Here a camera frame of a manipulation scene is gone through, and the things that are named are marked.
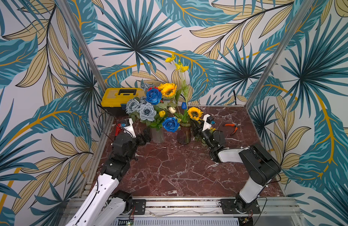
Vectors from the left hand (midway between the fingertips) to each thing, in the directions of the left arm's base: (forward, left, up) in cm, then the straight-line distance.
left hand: (141, 130), depth 73 cm
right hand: (+11, -28, -2) cm, 30 cm away
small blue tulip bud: (+15, -22, +3) cm, 27 cm away
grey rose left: (+9, +5, +9) cm, 13 cm away
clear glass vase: (+9, -6, -18) cm, 21 cm away
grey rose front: (+5, -3, +9) cm, 11 cm away
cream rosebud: (+13, -15, +2) cm, 20 cm away
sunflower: (+1, -36, -1) cm, 36 cm away
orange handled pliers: (+23, -63, -24) cm, 72 cm away
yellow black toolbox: (+32, +26, -10) cm, 43 cm away
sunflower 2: (+11, -28, +2) cm, 30 cm away
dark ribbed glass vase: (+12, -24, -22) cm, 35 cm away
